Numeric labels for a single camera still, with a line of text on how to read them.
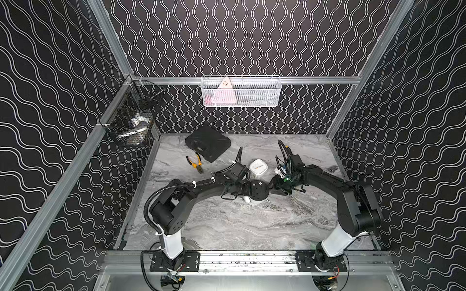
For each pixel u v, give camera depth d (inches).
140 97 39.4
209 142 44.1
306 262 29.4
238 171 28.6
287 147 44.4
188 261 29.4
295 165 30.1
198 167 41.0
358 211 18.5
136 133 28.9
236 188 30.0
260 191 35.6
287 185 31.3
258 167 39.5
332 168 40.5
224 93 34.6
